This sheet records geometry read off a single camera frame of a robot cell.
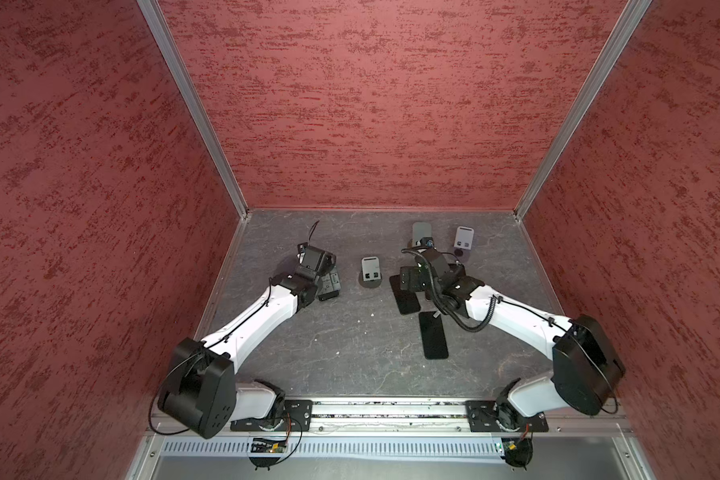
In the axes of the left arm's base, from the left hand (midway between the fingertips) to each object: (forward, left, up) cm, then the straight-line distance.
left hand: (319, 285), depth 87 cm
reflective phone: (+1, -27, -10) cm, 29 cm away
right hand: (+3, -28, +1) cm, 28 cm away
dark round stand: (+8, -15, -6) cm, 18 cm away
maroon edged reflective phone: (-11, -35, -11) cm, 38 cm away
